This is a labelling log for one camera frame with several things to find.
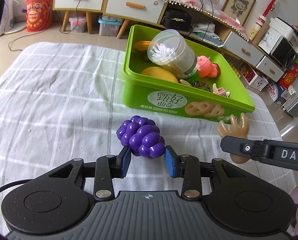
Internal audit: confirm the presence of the purple grape toy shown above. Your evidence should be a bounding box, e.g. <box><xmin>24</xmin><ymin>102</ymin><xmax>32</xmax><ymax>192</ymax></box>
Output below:
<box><xmin>116</xmin><ymin>115</ymin><xmax>166</xmax><ymax>159</ymax></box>

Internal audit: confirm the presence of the tan antler hand toy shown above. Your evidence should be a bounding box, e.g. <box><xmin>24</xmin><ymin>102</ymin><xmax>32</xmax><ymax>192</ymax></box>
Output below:
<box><xmin>216</xmin><ymin>112</ymin><xmax>251</xmax><ymax>165</ymax></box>

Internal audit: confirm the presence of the pink pig toy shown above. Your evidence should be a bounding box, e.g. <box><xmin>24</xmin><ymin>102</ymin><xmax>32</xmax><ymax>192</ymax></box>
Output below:
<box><xmin>196</xmin><ymin>56</ymin><xmax>221</xmax><ymax>78</ymax></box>

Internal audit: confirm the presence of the grey checked cloth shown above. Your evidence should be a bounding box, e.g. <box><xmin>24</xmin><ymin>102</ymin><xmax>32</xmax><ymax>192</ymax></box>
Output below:
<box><xmin>0</xmin><ymin>41</ymin><xmax>296</xmax><ymax>235</ymax></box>

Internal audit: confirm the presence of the green plastic biscuit box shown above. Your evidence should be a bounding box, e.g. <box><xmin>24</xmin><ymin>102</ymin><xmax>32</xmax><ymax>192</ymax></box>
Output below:
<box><xmin>122</xmin><ymin>25</ymin><xmax>255</xmax><ymax>122</ymax></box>

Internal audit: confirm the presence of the yellow round toy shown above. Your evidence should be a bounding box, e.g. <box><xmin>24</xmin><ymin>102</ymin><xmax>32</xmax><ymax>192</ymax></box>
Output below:
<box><xmin>141</xmin><ymin>67</ymin><xmax>179</xmax><ymax>83</ymax></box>

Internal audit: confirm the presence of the black microwave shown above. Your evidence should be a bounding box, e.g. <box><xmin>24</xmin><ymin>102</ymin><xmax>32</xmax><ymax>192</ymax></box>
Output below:
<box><xmin>258</xmin><ymin>27</ymin><xmax>298</xmax><ymax>70</ymax></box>

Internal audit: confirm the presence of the clear cotton swab jar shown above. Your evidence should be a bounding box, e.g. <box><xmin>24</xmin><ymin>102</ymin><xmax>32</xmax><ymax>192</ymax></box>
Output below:
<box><xmin>147</xmin><ymin>29</ymin><xmax>197</xmax><ymax>79</ymax></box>

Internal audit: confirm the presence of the white printer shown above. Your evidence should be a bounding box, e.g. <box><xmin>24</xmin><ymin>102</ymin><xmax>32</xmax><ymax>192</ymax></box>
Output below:
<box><xmin>270</xmin><ymin>17</ymin><xmax>298</xmax><ymax>46</ymax></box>

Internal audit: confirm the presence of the orange yellow plate toy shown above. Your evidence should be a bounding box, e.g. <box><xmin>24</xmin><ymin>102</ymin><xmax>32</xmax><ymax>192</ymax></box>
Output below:
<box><xmin>133</xmin><ymin>41</ymin><xmax>151</xmax><ymax>52</ymax></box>

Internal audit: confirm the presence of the clear storage bin blue lid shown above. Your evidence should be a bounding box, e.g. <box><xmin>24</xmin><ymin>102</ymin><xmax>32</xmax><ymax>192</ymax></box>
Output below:
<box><xmin>98</xmin><ymin>15</ymin><xmax>123</xmax><ymax>36</ymax></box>

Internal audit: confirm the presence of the black case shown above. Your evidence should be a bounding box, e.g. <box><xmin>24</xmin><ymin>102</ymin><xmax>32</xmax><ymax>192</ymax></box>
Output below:
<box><xmin>162</xmin><ymin>8</ymin><xmax>192</xmax><ymax>32</ymax></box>

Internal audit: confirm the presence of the wooden TV cabinet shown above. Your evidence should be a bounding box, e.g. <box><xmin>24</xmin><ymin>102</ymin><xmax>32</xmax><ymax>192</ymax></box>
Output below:
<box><xmin>53</xmin><ymin>0</ymin><xmax>285</xmax><ymax>82</ymax></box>

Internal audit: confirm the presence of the pink lace cloth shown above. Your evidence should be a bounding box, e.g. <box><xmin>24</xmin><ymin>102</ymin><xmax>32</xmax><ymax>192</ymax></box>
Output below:
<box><xmin>162</xmin><ymin>0</ymin><xmax>249</xmax><ymax>41</ymax></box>

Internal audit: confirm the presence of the cartoon girl picture frame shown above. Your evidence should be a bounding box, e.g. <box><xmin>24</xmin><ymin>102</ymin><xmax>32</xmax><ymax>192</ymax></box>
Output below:
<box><xmin>221</xmin><ymin>0</ymin><xmax>256</xmax><ymax>26</ymax></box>

